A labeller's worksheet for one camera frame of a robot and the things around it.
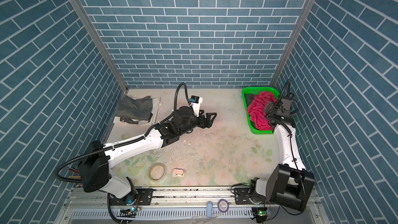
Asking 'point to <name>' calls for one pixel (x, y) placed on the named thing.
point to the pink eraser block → (178, 171)
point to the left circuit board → (128, 212)
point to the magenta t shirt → (255, 107)
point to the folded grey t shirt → (132, 110)
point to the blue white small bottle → (209, 209)
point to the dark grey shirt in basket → (249, 97)
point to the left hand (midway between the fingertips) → (211, 113)
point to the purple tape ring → (228, 204)
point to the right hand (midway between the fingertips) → (275, 106)
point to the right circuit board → (260, 213)
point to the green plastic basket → (254, 90)
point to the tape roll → (157, 171)
